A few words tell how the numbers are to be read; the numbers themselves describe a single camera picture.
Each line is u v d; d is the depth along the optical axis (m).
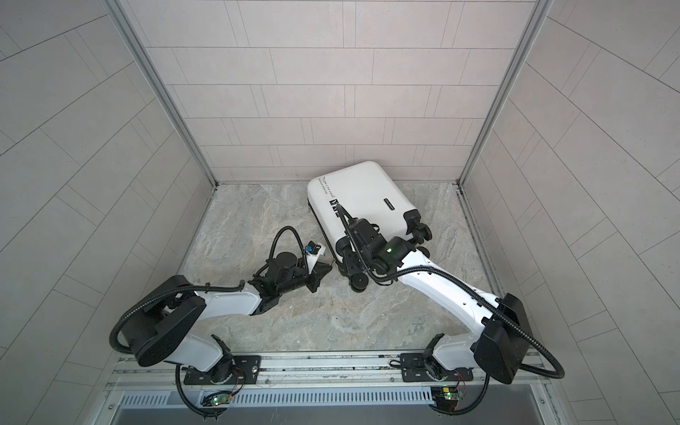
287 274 0.67
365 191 0.88
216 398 0.64
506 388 0.71
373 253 0.56
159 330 0.42
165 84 0.87
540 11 0.71
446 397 0.68
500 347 0.38
